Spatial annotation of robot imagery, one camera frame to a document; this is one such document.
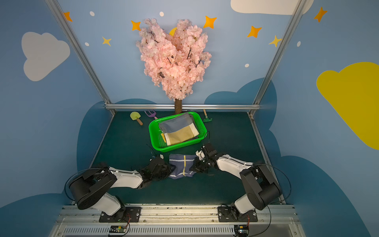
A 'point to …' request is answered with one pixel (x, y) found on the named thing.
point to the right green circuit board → (241, 230)
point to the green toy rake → (206, 119)
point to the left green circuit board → (118, 229)
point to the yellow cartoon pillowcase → (163, 137)
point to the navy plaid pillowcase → (183, 163)
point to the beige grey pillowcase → (181, 129)
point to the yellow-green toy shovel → (135, 115)
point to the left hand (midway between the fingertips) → (177, 165)
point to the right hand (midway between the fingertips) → (191, 167)
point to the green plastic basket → (155, 133)
